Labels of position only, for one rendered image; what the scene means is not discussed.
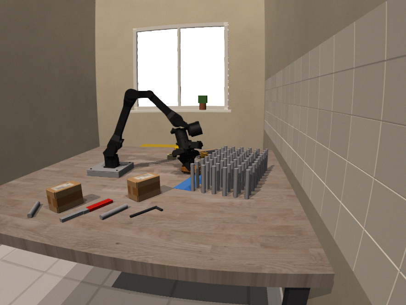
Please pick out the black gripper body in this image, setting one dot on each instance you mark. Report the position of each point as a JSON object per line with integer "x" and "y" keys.
{"x": 182, "y": 149}

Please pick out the red and grey bar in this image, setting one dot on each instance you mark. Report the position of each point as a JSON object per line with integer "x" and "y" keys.
{"x": 86, "y": 210}

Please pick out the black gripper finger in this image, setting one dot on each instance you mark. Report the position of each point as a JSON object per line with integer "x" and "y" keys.
{"x": 191, "y": 159}
{"x": 185, "y": 161}

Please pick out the brown cardboard box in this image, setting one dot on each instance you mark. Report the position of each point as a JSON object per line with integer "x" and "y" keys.
{"x": 143, "y": 186}
{"x": 64, "y": 196}

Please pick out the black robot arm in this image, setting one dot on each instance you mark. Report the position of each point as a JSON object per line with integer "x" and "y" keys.
{"x": 130, "y": 97}

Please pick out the tan ring spacer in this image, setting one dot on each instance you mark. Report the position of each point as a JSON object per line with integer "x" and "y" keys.
{"x": 170, "y": 157}

